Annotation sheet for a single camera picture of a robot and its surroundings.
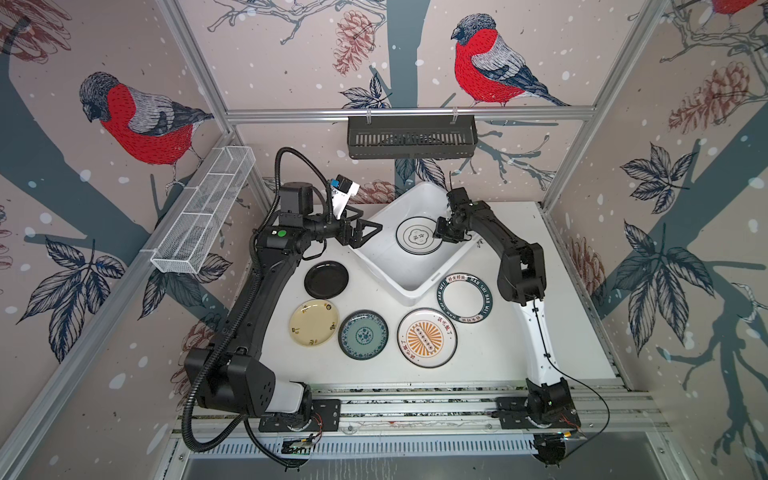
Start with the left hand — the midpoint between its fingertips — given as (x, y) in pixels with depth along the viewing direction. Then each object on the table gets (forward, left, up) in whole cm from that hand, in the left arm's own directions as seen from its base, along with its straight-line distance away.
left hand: (369, 219), depth 70 cm
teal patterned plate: (-15, +3, -35) cm, 38 cm away
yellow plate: (-10, +19, -36) cm, 42 cm away
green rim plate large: (-3, -30, -35) cm, 46 cm away
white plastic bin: (+14, -11, -35) cm, 39 cm away
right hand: (+20, -22, -31) cm, 43 cm away
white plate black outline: (+22, -15, -33) cm, 43 cm away
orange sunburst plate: (-16, -16, -34) cm, 41 cm away
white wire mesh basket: (-3, +44, -5) cm, 45 cm away
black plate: (+4, +16, -33) cm, 37 cm away
